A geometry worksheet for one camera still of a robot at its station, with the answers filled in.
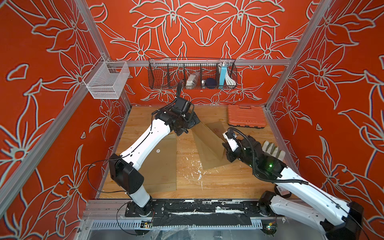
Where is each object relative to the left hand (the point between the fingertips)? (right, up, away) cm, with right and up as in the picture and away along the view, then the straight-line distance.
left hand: (194, 122), depth 78 cm
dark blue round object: (+12, +26, +18) cm, 33 cm away
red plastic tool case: (+44, +4, +29) cm, 53 cm away
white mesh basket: (-55, +27, +15) cm, 63 cm away
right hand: (+13, -10, -5) cm, 18 cm away
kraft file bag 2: (+9, -27, +12) cm, 31 cm away
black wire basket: (-19, +32, +23) cm, 44 cm away
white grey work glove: (+50, -17, +17) cm, 56 cm away
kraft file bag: (+8, -9, -2) cm, 12 cm away
